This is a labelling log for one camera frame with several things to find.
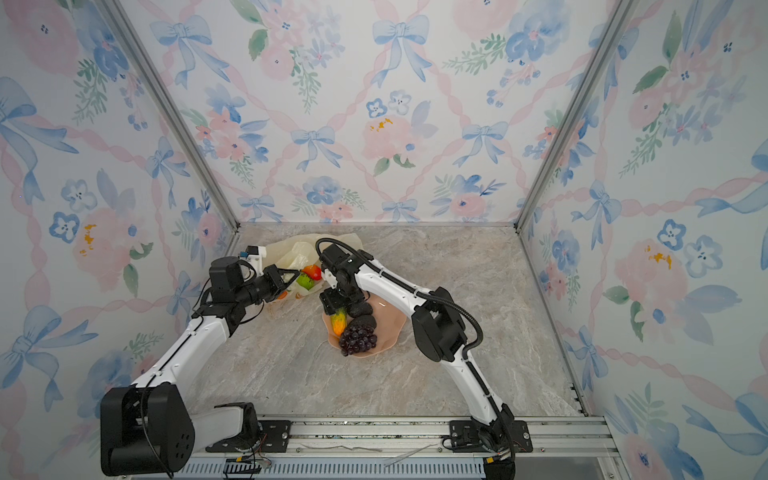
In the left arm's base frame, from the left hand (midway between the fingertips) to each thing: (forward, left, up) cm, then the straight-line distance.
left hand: (300, 271), depth 82 cm
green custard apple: (+6, +3, -14) cm, 16 cm away
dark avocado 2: (-7, -16, -16) cm, 24 cm away
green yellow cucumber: (-8, -10, -13) cm, 18 cm away
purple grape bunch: (-14, -15, -12) cm, 24 cm away
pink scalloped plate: (-7, -25, -18) cm, 31 cm away
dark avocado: (-4, -15, -14) cm, 21 cm away
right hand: (-3, -9, -14) cm, 16 cm away
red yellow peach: (+11, +2, -16) cm, 19 cm away
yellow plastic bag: (+5, +1, +2) cm, 6 cm away
